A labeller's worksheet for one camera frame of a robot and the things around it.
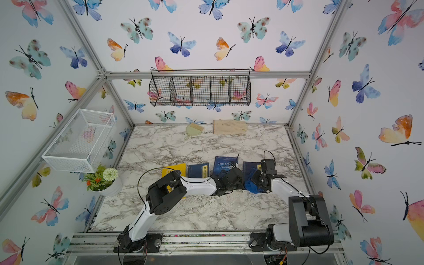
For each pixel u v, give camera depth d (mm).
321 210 440
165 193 551
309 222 423
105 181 785
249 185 879
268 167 724
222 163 989
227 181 729
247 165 986
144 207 559
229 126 1188
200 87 979
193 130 1185
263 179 670
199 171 959
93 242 755
